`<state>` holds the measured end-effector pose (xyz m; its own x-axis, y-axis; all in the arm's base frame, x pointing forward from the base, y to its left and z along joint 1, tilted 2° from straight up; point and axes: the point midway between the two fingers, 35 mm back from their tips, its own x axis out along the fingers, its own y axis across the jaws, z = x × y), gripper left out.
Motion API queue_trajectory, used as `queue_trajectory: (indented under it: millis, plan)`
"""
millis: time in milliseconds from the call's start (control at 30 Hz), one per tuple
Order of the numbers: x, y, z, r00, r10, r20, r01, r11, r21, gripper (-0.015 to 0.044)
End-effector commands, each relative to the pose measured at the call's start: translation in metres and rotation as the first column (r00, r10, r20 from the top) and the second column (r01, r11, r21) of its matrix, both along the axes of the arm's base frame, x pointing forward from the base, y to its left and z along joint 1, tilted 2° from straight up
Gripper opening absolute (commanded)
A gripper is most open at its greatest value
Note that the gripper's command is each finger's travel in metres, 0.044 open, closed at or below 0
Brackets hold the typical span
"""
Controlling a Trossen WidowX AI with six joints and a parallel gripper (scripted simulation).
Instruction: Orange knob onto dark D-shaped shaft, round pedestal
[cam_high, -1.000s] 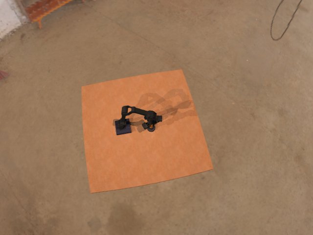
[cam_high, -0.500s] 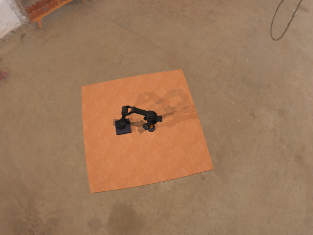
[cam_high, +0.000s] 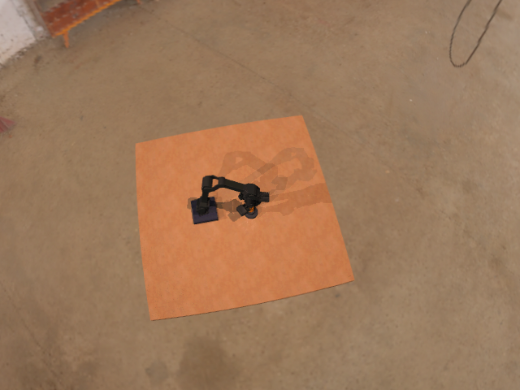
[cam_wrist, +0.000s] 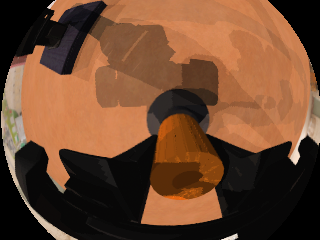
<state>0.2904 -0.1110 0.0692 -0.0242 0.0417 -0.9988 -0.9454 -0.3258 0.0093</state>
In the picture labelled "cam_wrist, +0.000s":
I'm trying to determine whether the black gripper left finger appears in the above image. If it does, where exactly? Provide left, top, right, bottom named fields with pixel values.
left=59, top=135, right=157, bottom=223

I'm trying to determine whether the orange knob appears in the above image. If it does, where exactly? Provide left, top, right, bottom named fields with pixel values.
left=149, top=115, right=224, bottom=200

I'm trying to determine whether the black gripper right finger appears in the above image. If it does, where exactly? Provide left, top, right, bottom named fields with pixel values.
left=205, top=135, right=292, bottom=217

